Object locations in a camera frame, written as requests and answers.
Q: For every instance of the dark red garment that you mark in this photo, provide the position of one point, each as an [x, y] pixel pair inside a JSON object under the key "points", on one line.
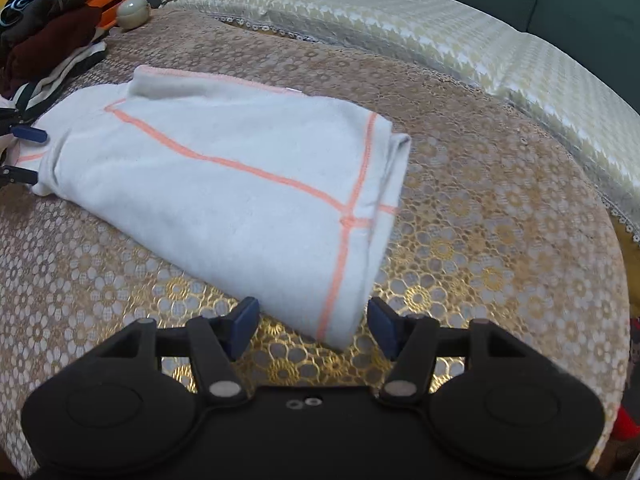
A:
{"points": [[55, 40]]}

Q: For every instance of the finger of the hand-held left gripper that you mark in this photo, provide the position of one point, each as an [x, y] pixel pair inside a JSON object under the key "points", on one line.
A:
{"points": [[22, 175], [30, 134]]}

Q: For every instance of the black white striped cloth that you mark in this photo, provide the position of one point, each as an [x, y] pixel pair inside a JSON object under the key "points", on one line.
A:
{"points": [[70, 67]]}

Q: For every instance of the white garment orange stitching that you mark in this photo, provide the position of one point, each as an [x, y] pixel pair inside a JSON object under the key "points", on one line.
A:
{"points": [[225, 185]]}

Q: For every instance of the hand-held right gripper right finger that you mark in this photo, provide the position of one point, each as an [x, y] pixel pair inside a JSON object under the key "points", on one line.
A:
{"points": [[382, 327]]}

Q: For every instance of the round cream jar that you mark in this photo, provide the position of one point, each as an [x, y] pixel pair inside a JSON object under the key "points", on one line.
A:
{"points": [[132, 12]]}

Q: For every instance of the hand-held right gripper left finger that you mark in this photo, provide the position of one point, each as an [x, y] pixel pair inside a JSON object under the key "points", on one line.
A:
{"points": [[245, 325]]}

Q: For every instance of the red plastic object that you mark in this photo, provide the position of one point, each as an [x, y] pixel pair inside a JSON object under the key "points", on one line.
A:
{"points": [[627, 425]]}

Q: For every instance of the sofa with cream cover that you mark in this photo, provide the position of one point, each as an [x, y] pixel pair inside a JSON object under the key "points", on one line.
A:
{"points": [[450, 35]]}

